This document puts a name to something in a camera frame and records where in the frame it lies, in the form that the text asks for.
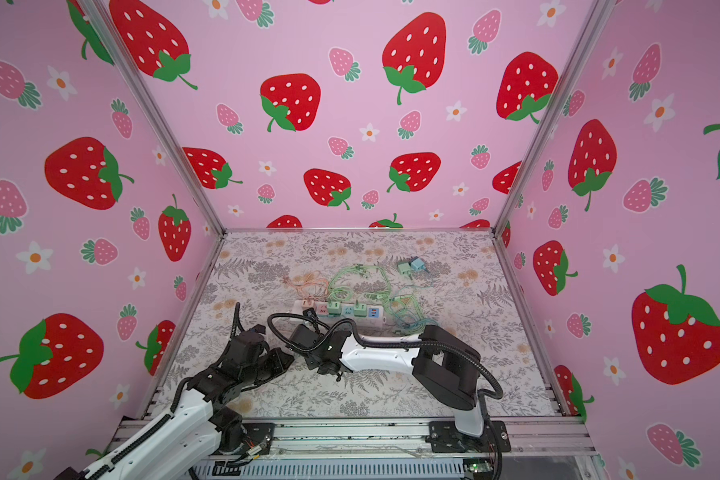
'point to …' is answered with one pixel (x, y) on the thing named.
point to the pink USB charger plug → (307, 303)
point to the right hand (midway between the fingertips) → (315, 352)
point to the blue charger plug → (418, 265)
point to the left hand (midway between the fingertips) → (295, 357)
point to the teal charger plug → (375, 312)
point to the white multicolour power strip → (347, 313)
